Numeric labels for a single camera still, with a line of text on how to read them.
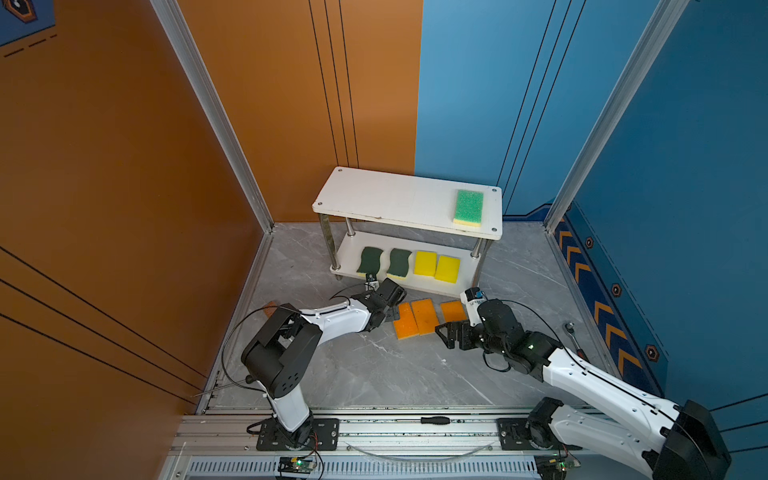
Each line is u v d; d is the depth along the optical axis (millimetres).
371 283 833
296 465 706
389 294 731
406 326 913
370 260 999
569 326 902
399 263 977
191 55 756
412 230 740
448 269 970
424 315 925
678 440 399
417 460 710
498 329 604
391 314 847
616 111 863
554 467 702
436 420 760
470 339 696
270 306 938
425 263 989
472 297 710
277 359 466
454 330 708
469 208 741
